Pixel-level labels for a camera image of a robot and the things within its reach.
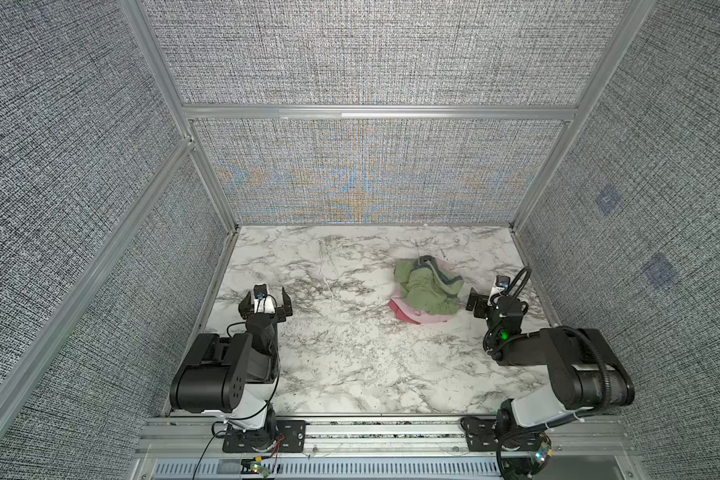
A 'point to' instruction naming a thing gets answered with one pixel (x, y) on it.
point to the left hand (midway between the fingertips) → (266, 291)
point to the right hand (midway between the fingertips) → (489, 289)
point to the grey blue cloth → (427, 261)
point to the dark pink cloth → (399, 314)
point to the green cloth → (424, 291)
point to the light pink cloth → (424, 317)
